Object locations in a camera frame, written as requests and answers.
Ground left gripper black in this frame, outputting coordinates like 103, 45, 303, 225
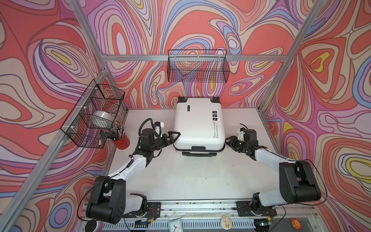
148, 132, 180, 153

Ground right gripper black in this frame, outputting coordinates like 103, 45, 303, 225
222, 134, 248, 152

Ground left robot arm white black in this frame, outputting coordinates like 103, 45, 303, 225
86, 129, 181, 224

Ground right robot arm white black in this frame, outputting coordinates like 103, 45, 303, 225
225, 136, 321, 216

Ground red pen cup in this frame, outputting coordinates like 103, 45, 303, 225
111, 121, 130, 150

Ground round food badge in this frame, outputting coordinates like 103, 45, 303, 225
220, 215, 232, 230

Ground small white clock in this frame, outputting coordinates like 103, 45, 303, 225
168, 219, 184, 232

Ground red round sticker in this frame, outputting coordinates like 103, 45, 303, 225
290, 218, 302, 231

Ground pink cylinder black top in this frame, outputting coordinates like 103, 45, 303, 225
83, 219, 100, 232

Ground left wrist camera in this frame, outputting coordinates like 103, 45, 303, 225
153, 121, 164, 131

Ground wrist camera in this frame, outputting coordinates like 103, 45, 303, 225
237, 128, 258, 142
153, 121, 164, 131

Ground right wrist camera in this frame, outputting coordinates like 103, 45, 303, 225
237, 128, 258, 142

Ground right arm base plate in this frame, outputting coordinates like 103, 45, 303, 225
232, 201, 277, 217

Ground black wire basket on back wall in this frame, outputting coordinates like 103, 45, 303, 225
167, 48, 231, 83

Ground black wire basket on left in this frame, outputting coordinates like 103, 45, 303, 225
61, 80, 125, 148

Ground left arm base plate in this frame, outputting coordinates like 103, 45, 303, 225
123, 202, 161, 219

